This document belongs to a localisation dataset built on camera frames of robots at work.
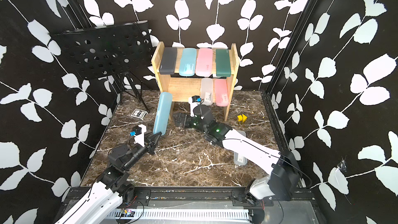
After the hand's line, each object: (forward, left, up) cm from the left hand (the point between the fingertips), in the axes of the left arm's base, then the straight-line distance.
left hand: (160, 131), depth 73 cm
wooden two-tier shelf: (+30, -9, -1) cm, 32 cm away
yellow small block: (+20, -47, -20) cm, 55 cm away
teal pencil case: (+6, -2, +6) cm, 9 cm away
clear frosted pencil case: (-8, -41, -21) cm, 47 cm away
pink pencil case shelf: (+25, -33, 0) cm, 41 cm away
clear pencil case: (+26, -24, +1) cm, 35 cm away
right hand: (+6, -8, +6) cm, 12 cm away
